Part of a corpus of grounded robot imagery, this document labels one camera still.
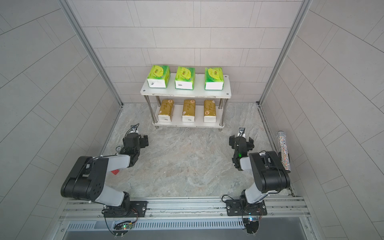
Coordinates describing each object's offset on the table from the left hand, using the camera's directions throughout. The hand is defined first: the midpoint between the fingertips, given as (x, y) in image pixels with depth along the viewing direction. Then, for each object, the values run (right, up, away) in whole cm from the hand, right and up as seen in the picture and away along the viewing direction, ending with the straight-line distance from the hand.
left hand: (140, 133), depth 94 cm
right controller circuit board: (+62, -39, -26) cm, 78 cm away
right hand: (+65, 0, 0) cm, 65 cm away
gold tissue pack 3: (+45, +13, -1) cm, 47 cm away
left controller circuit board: (+4, -38, -29) cm, 48 cm away
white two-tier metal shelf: (+37, +18, +11) cm, 42 cm away
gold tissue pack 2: (+31, +12, -1) cm, 33 cm away
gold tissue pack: (+16, +12, -1) cm, 20 cm away
